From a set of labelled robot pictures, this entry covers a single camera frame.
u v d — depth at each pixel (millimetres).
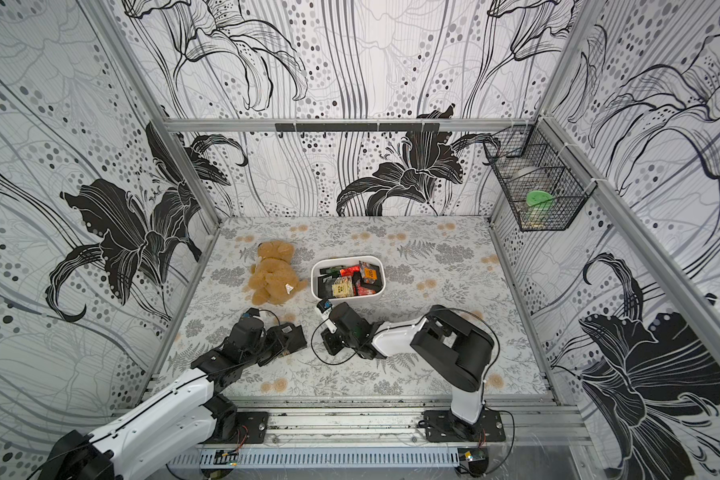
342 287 930
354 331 688
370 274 949
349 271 983
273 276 888
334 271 983
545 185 797
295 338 838
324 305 784
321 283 983
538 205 707
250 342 652
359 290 927
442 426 702
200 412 622
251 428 732
